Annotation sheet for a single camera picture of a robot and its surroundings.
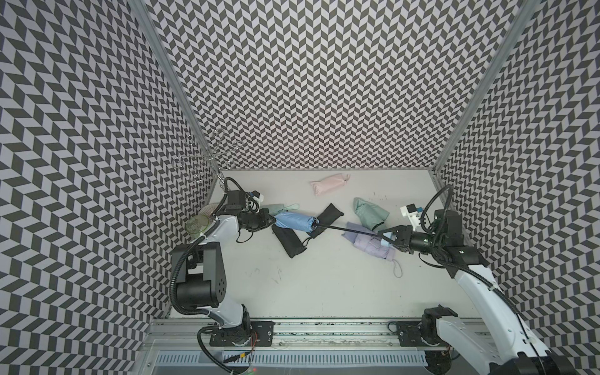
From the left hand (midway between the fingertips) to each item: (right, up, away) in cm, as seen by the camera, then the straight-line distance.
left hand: (273, 220), depth 91 cm
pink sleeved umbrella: (+23, +15, +18) cm, 33 cm away
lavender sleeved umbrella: (+39, -10, -2) cm, 41 cm away
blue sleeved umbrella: (+11, 0, -6) cm, 13 cm away
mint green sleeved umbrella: (+40, +1, +9) cm, 41 cm away
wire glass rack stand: (-38, +27, +25) cm, 53 cm away
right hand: (+37, -4, -18) cm, 41 cm away
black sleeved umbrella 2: (+7, -9, +2) cm, 12 cm away
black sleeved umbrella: (+22, +1, +8) cm, 24 cm away
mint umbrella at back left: (-1, +4, +8) cm, 9 cm away
